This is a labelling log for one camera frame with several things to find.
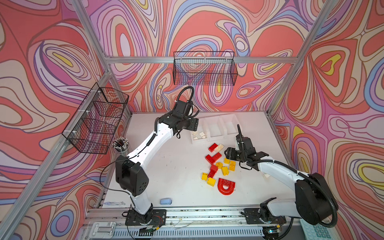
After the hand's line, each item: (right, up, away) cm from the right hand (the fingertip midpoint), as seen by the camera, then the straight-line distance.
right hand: (230, 155), depth 90 cm
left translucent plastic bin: (-17, +11, +15) cm, 25 cm away
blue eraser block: (-37, -22, -12) cm, 45 cm away
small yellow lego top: (-2, -4, +1) cm, 4 cm away
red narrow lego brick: (-10, -8, -2) cm, 13 cm away
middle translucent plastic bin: (-6, +17, +20) cm, 26 cm away
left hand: (-23, +21, -8) cm, 32 cm away
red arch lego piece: (-4, -17, -6) cm, 18 cm away
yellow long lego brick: (+2, -7, +1) cm, 7 cm away
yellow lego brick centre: (-4, -9, -3) cm, 10 cm away
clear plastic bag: (-60, -23, -13) cm, 66 cm away
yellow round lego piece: (-6, -6, 0) cm, 9 cm away
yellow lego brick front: (-12, -14, -7) cm, 20 cm away
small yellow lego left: (-16, -11, -4) cm, 20 cm away
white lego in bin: (-16, +12, +15) cm, 25 cm away
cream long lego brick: (-5, +3, +9) cm, 11 cm away
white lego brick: (-21, +9, +12) cm, 26 cm away
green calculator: (+35, -32, -21) cm, 52 cm away
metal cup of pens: (-62, +7, -9) cm, 63 cm away
